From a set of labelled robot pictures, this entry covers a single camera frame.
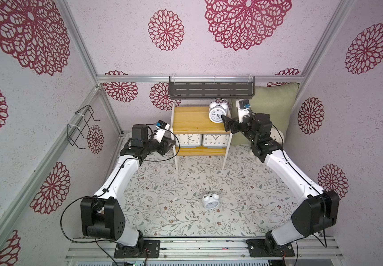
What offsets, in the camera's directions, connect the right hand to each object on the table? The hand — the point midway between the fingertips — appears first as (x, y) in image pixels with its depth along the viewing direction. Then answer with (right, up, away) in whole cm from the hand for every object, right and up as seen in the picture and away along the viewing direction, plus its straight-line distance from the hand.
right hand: (231, 110), depth 74 cm
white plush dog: (+29, -10, +18) cm, 36 cm away
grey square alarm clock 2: (-19, -13, +15) cm, 28 cm away
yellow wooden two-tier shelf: (-16, -4, +4) cm, 17 cm away
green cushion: (+31, +10, +20) cm, 39 cm away
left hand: (-28, -14, +8) cm, 32 cm away
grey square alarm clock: (-4, -13, +15) cm, 21 cm away
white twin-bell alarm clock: (-8, -43, +7) cm, 45 cm away
